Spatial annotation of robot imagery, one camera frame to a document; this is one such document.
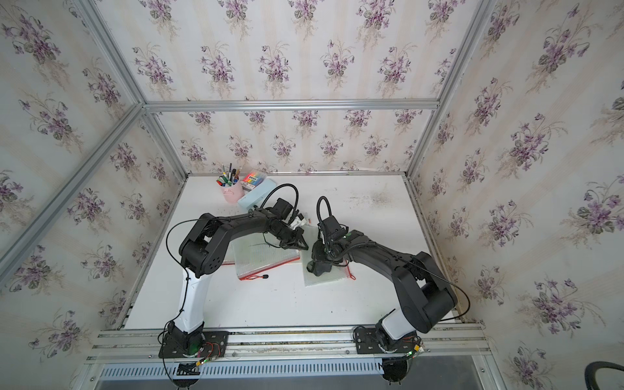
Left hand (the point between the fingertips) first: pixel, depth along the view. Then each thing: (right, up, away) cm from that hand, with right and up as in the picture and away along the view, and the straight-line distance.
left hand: (308, 247), depth 93 cm
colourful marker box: (-28, +28, +24) cm, 47 cm away
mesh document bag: (+12, -8, -5) cm, 15 cm away
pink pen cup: (-33, +23, +8) cm, 41 cm away
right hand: (+5, -2, -5) cm, 8 cm away
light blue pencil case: (-25, +20, +16) cm, 36 cm away
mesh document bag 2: (-19, -3, 0) cm, 19 cm away
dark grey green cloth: (+4, -5, -10) cm, 12 cm away
